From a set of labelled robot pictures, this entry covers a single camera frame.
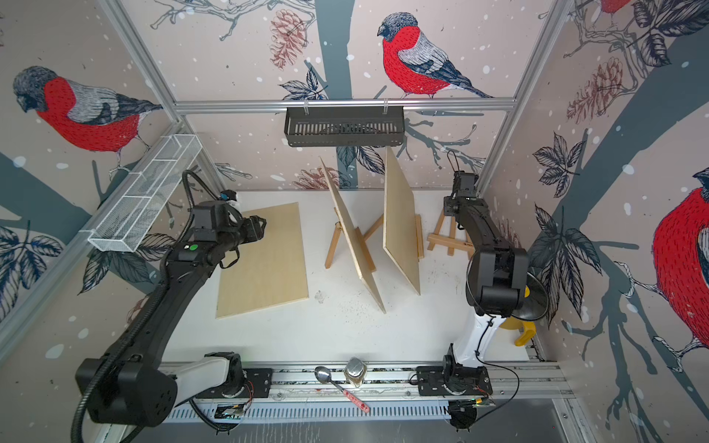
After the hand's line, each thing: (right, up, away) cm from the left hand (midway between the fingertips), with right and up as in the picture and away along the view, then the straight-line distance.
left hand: (261, 216), depth 79 cm
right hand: (+65, +5, +17) cm, 68 cm away
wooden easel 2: (+51, -8, +22) cm, 56 cm away
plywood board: (-3, -20, +16) cm, 25 cm away
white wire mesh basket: (-33, -3, -8) cm, 34 cm away
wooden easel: (+64, -10, +24) cm, 69 cm away
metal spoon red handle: (+19, -44, -5) cm, 49 cm away
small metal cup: (+28, -38, -14) cm, 49 cm away
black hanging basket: (+23, +35, +27) cm, 49 cm away
